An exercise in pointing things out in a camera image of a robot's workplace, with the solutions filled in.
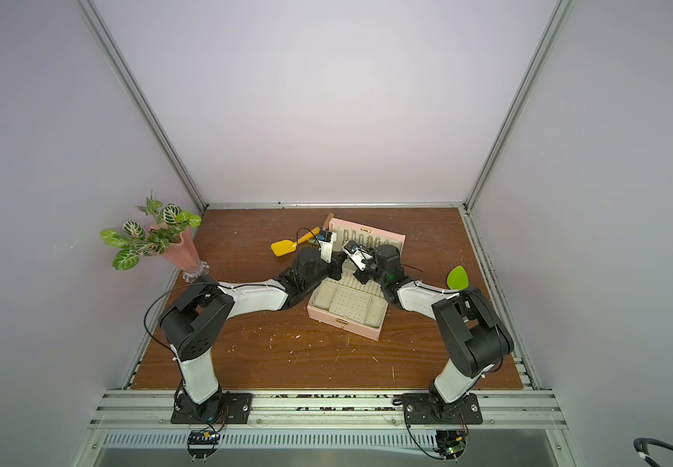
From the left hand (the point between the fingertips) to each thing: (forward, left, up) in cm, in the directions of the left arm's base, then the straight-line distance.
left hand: (349, 253), depth 89 cm
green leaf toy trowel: (-1, -38, -13) cm, 40 cm away
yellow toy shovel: (+13, +24, -13) cm, 30 cm away
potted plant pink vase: (0, +53, +8) cm, 54 cm away
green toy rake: (+24, +9, -12) cm, 28 cm away
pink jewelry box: (-15, -3, -6) cm, 16 cm away
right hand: (+3, -3, -1) cm, 4 cm away
